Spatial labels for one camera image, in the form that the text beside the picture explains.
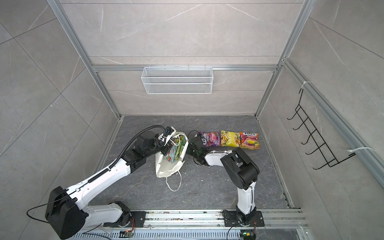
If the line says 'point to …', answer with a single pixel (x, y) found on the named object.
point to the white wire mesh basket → (179, 80)
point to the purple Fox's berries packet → (211, 139)
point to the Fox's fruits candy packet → (249, 141)
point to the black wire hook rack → (319, 143)
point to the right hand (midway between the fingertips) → (186, 146)
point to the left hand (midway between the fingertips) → (174, 134)
